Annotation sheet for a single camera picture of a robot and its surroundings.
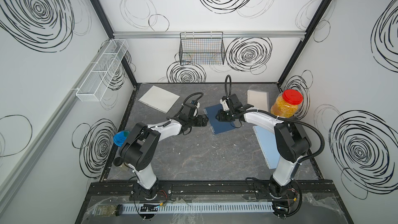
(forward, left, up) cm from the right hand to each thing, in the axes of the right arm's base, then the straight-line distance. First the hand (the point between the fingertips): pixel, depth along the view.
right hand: (218, 117), depth 93 cm
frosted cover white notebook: (+21, -32, -9) cm, 39 cm away
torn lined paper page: (+18, +41, -5) cm, 45 cm away
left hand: (-1, +9, -1) cm, 9 cm away
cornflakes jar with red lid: (+7, -41, +6) cm, 42 cm away
